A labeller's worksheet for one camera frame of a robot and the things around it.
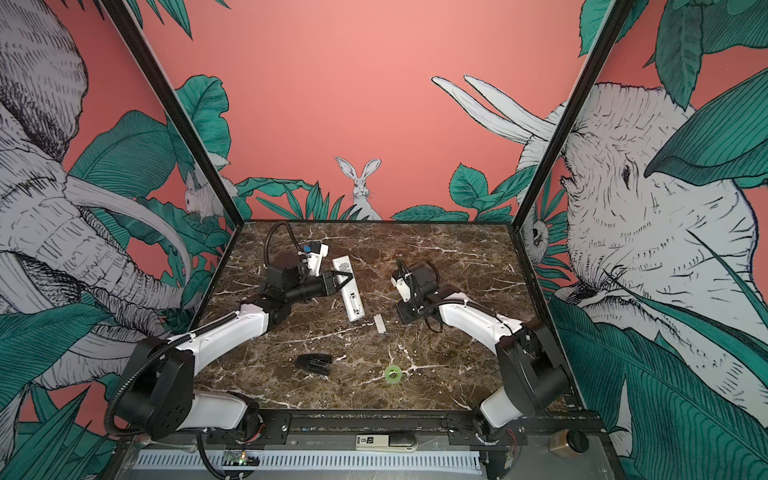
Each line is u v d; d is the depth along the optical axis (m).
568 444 0.65
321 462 0.70
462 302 0.57
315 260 0.76
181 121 0.88
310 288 0.73
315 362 0.84
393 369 0.84
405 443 0.68
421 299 0.67
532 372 0.44
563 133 0.92
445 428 0.74
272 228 1.20
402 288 0.81
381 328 0.93
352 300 0.81
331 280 0.76
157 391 0.42
